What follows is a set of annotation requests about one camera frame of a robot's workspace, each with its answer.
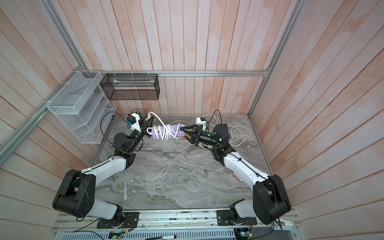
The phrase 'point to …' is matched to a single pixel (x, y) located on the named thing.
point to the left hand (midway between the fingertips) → (152, 116)
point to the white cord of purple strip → (149, 130)
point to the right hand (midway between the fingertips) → (180, 132)
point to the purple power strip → (167, 131)
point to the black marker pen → (166, 237)
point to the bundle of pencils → (136, 110)
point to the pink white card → (237, 176)
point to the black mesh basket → (131, 86)
